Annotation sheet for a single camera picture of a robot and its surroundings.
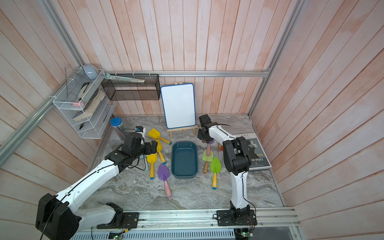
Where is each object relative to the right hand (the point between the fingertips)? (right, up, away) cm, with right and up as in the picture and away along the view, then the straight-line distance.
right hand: (202, 135), depth 103 cm
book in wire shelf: (-63, +17, -23) cm, 70 cm away
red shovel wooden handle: (+12, -8, -5) cm, 15 cm away
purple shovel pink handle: (-25, -23, -14) cm, 37 cm away
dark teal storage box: (-13, -15, -10) cm, 22 cm away
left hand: (-32, -5, -20) cm, 38 cm away
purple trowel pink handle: (+4, -9, -5) cm, 11 cm away
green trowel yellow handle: (+7, -19, -11) cm, 23 cm away
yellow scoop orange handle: (-34, 0, +5) cm, 34 cm away
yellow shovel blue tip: (-34, -15, -8) cm, 38 cm away
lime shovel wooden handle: (+2, -15, -8) cm, 17 cm away
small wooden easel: (-14, +5, 0) cm, 15 cm away
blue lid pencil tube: (-53, +8, -15) cm, 56 cm away
